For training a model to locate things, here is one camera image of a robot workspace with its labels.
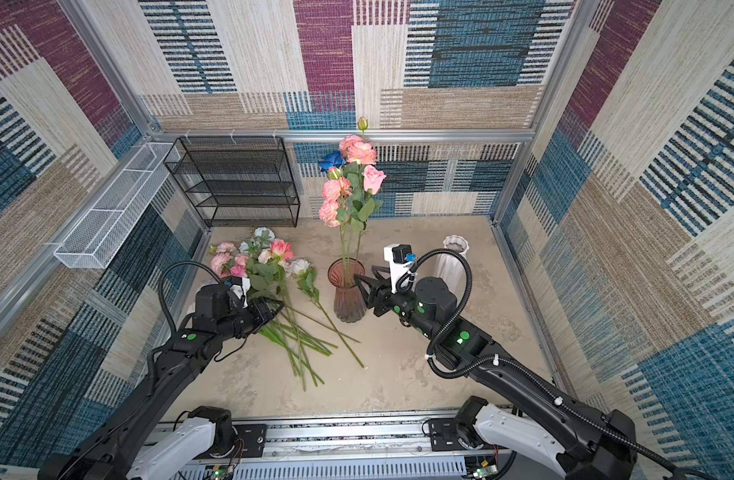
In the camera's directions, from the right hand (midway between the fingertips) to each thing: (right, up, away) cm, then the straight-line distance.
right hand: (364, 277), depth 67 cm
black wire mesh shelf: (-47, +31, +44) cm, 71 cm away
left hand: (-22, -7, +12) cm, 26 cm away
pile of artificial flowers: (-20, -18, +24) cm, 36 cm away
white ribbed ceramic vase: (+24, +1, +17) cm, 29 cm away
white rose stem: (-19, -3, +32) cm, 38 cm away
